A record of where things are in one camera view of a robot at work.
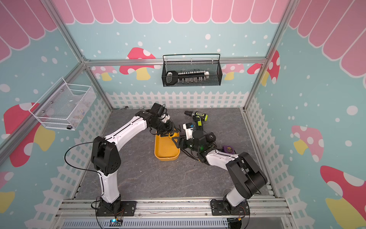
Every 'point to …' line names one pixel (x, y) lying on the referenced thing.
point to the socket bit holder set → (173, 77)
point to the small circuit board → (115, 223)
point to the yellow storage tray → (165, 149)
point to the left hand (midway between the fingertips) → (174, 134)
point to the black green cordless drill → (198, 117)
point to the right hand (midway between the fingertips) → (176, 137)
